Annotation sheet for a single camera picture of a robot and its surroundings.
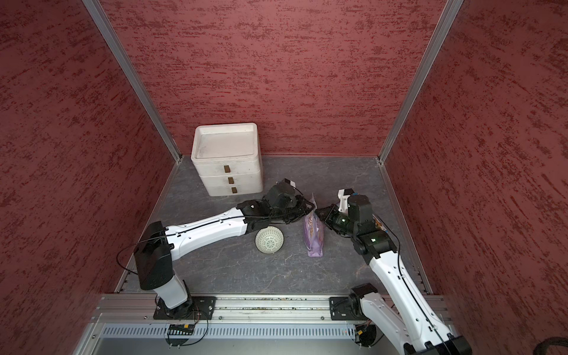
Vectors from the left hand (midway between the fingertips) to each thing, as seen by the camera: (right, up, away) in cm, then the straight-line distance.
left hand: (313, 211), depth 75 cm
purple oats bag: (0, -7, 0) cm, 7 cm away
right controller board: (+16, -39, -5) cm, 43 cm away
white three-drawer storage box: (-34, +20, +12) cm, 41 cm away
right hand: (0, -1, -1) cm, 1 cm away
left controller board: (-45, -39, -3) cm, 60 cm away
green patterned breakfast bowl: (-17, -14, +14) cm, 26 cm away
